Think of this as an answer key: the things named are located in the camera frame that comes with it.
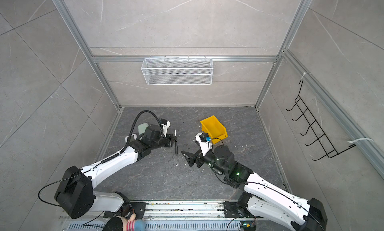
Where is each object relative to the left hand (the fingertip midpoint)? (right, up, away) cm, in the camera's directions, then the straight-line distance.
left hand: (177, 134), depth 83 cm
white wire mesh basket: (-2, +42, +18) cm, 45 cm away
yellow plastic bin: (+24, +2, +21) cm, 33 cm away
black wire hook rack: (+66, +10, -11) cm, 67 cm away
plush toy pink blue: (-24, -37, -18) cm, 48 cm away
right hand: (+8, -3, -14) cm, 17 cm away
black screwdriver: (0, -9, -1) cm, 9 cm away
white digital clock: (-31, -3, +14) cm, 34 cm away
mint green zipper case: (-29, +2, +25) cm, 38 cm away
